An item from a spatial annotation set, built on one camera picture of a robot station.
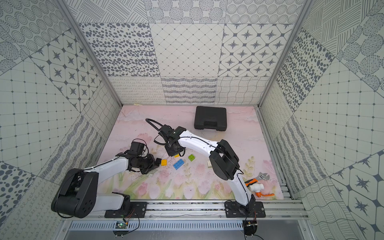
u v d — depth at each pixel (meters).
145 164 0.79
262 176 0.84
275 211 0.75
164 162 0.89
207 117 1.08
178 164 0.89
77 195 0.42
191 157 0.91
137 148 0.73
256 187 0.78
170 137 0.64
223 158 0.51
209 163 0.87
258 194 0.78
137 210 0.73
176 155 0.80
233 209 0.74
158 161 0.89
